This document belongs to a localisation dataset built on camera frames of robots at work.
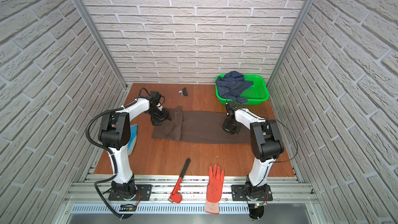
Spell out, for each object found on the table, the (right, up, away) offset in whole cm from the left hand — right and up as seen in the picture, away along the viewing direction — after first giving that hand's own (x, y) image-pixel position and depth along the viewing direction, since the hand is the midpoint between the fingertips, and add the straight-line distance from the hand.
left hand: (170, 118), depth 98 cm
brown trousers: (+18, -5, -1) cm, 19 cm away
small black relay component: (+7, +18, +17) cm, 26 cm away
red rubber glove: (+27, -32, -23) cm, 48 cm away
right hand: (+39, -8, -3) cm, 40 cm away
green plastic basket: (+64, +18, +19) cm, 69 cm away
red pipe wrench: (+9, -35, -26) cm, 45 cm away
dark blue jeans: (+42, +23, +9) cm, 48 cm away
